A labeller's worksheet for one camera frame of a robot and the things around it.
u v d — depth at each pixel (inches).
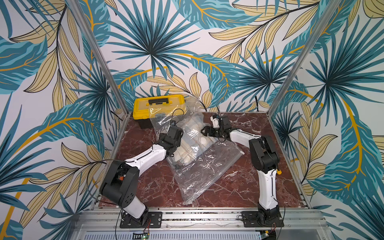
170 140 27.2
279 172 35.3
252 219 28.8
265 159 23.0
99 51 33.1
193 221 29.5
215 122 37.3
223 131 32.2
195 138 35.8
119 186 17.3
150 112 35.3
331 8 27.1
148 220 28.3
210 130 36.4
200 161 33.8
